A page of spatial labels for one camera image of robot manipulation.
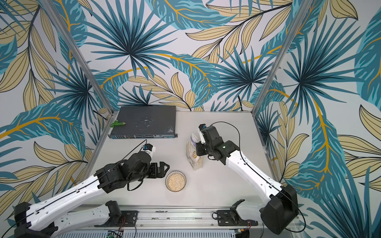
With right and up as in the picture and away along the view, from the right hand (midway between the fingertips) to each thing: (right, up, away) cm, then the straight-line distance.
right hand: (190, 150), depth 77 cm
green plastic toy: (-52, +15, +27) cm, 60 cm away
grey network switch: (-29, +16, +30) cm, 45 cm away
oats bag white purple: (+3, -6, +3) cm, 7 cm away
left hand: (-14, -8, -6) cm, 17 cm away
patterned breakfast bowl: (-8, -17, +4) cm, 20 cm away
